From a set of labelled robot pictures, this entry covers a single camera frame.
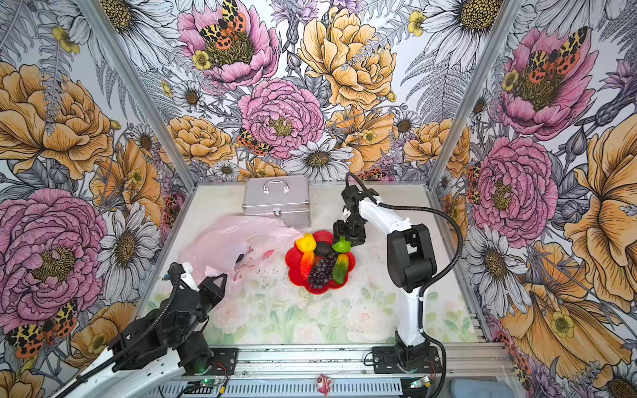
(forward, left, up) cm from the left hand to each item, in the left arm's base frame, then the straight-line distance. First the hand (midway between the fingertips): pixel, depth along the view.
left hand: (228, 281), depth 73 cm
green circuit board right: (-23, -56, -17) cm, 63 cm away
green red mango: (+9, -33, -10) cm, 36 cm away
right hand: (+17, -35, -9) cm, 39 cm away
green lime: (+16, -35, -8) cm, 39 cm away
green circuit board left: (-22, +6, -17) cm, 29 cm away
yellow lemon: (+18, -22, -9) cm, 30 cm away
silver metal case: (+34, -13, -2) cm, 37 cm away
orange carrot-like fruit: (+12, -21, -14) cm, 28 cm away
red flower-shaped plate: (+14, -16, -15) cm, 26 cm away
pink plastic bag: (+11, -1, 0) cm, 11 cm away
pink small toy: (-24, -27, -12) cm, 38 cm away
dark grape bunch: (+8, -27, -12) cm, 31 cm away
